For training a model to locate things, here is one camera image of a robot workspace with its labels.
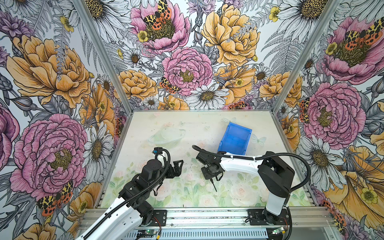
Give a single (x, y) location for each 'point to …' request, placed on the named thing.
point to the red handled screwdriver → (212, 181)
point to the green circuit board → (150, 232)
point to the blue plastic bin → (235, 139)
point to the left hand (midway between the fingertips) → (175, 166)
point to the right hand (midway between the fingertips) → (210, 179)
